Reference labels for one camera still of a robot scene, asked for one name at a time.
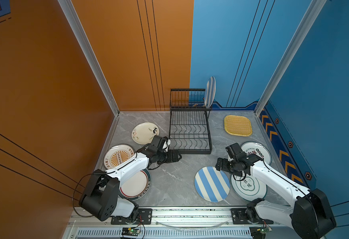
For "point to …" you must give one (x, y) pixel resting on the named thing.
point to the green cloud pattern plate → (248, 187)
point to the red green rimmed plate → (137, 187)
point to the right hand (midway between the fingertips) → (222, 168)
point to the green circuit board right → (259, 232)
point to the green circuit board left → (130, 231)
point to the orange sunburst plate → (116, 153)
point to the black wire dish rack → (190, 131)
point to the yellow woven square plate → (238, 125)
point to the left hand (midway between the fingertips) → (176, 156)
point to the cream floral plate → (143, 133)
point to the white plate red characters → (258, 149)
